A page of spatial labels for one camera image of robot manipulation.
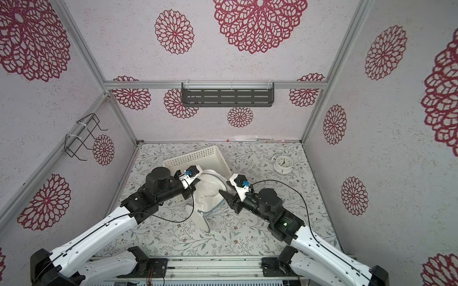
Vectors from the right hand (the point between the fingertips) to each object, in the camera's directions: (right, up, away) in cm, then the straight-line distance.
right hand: (227, 186), depth 68 cm
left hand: (-11, +3, +5) cm, 13 cm away
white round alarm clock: (+32, +7, +36) cm, 48 cm away
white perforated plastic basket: (-12, +11, +42) cm, 45 cm away
